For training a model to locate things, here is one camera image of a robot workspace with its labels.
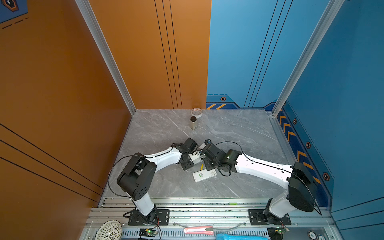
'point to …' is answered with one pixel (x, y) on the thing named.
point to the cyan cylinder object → (223, 236)
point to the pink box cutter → (199, 230)
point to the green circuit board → (148, 232)
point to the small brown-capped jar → (193, 122)
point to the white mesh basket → (109, 229)
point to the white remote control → (204, 174)
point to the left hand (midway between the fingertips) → (187, 159)
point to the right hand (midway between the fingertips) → (206, 161)
